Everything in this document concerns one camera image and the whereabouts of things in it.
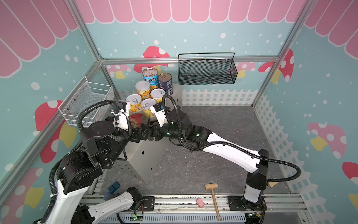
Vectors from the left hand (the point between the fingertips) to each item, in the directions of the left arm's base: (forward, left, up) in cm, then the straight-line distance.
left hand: (137, 120), depth 53 cm
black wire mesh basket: (+54, -32, -10) cm, 64 cm away
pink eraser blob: (-21, -27, -44) cm, 56 cm away
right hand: (+2, 0, -7) cm, 8 cm away
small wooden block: (-10, -69, -43) cm, 82 cm away
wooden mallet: (-13, -34, -42) cm, 56 cm away
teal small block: (-15, +23, -45) cm, 52 cm away
